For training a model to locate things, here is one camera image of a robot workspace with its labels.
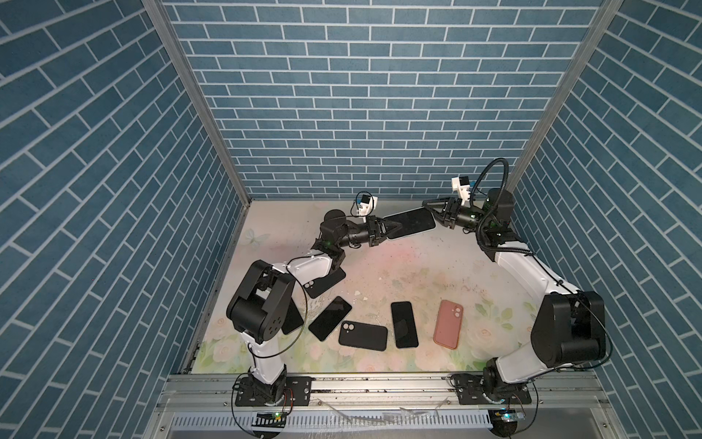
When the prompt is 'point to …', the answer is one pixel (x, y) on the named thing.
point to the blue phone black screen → (411, 220)
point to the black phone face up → (326, 322)
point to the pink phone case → (448, 324)
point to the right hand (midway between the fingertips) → (422, 205)
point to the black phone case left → (319, 285)
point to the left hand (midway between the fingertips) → (399, 231)
